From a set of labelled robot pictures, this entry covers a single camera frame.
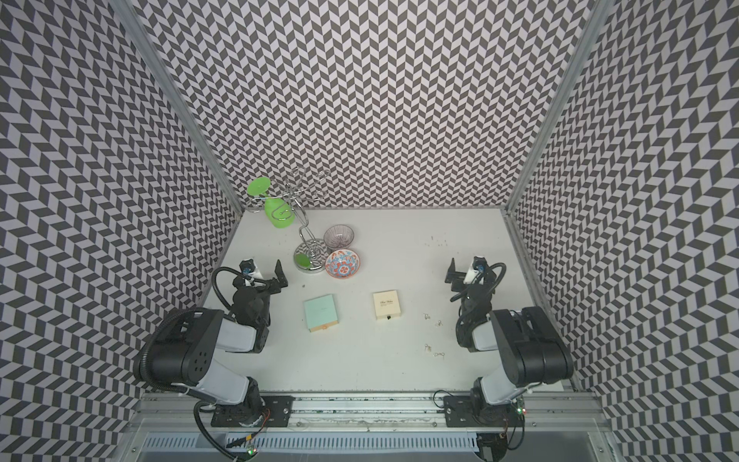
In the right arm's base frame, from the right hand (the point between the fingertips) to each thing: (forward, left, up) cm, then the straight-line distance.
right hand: (468, 264), depth 89 cm
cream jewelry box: (-10, +26, -7) cm, 29 cm away
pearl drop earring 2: (-15, +9, -11) cm, 21 cm away
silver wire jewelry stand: (+11, +51, -8) cm, 53 cm away
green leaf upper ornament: (+15, +64, +20) cm, 68 cm away
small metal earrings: (-22, +14, -11) cm, 28 cm away
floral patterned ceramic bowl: (+7, +41, -10) cm, 43 cm away
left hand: (0, +64, +1) cm, 64 cm away
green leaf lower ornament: (+14, +60, +10) cm, 63 cm away
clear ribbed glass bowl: (+19, +44, -8) cm, 48 cm away
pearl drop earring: (-12, +13, -12) cm, 21 cm away
